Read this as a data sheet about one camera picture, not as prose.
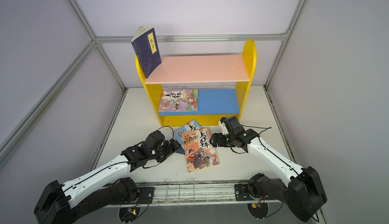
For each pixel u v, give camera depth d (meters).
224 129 0.75
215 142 0.72
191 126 0.95
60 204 0.40
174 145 0.71
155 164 0.66
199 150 0.86
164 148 0.65
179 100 0.93
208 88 1.21
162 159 0.74
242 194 0.73
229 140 0.68
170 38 1.07
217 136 0.72
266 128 0.71
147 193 0.73
